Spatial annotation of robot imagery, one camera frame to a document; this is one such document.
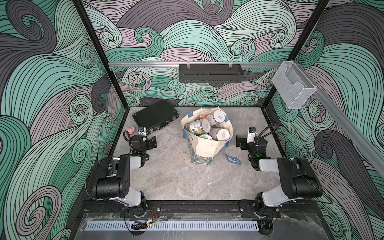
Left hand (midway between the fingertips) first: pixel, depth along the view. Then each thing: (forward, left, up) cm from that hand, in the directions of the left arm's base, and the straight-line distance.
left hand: (147, 136), depth 94 cm
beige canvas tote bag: (-14, -35, +7) cm, 38 cm away
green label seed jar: (-4, -32, +16) cm, 36 cm away
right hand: (0, -62, +1) cm, 62 cm away
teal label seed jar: (-8, -37, +12) cm, 39 cm away
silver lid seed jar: (+4, -43, +14) cm, 45 cm away
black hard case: (+19, -3, -2) cm, 19 cm away
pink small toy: (+7, +13, -4) cm, 16 cm away
